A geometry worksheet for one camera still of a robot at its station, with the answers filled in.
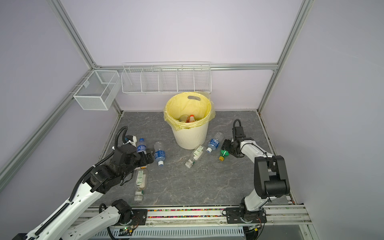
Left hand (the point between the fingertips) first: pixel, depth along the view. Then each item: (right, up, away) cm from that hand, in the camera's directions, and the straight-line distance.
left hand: (146, 154), depth 72 cm
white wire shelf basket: (+4, +46, +24) cm, 52 cm away
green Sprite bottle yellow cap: (+42, -3, +19) cm, 46 cm away
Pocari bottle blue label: (+2, -3, +17) cm, 18 cm away
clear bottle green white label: (+25, -3, +19) cm, 31 cm away
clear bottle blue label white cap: (+36, +2, +23) cm, 43 cm away
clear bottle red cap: (+21, +19, +29) cm, 41 cm away
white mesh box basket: (-40, +37, +24) cm, 60 cm away
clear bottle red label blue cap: (+16, +19, +29) cm, 38 cm away
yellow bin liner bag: (+19, +24, +27) cm, 41 cm away
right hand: (+44, -1, +22) cm, 49 cm away
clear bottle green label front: (-6, -16, +8) cm, 19 cm away
